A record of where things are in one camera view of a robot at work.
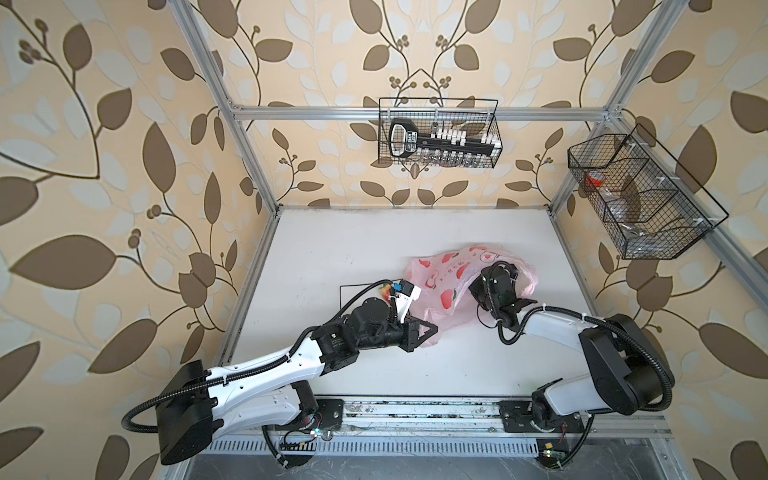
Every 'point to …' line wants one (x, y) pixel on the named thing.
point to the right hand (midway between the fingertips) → (470, 282)
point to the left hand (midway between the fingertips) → (441, 331)
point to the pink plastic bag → (446, 302)
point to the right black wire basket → (650, 206)
